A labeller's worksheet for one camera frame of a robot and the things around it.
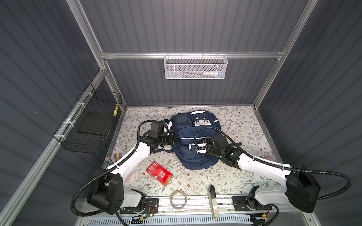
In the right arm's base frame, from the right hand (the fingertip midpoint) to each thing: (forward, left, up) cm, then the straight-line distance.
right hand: (198, 140), depth 80 cm
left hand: (+2, +12, -1) cm, 12 cm away
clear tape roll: (-28, +7, -15) cm, 33 cm away
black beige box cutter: (-28, -7, -13) cm, 32 cm away
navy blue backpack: (+12, +3, -5) cm, 14 cm away
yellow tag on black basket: (+15, +49, +9) cm, 53 cm away
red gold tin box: (-14, +23, -16) cm, 31 cm away
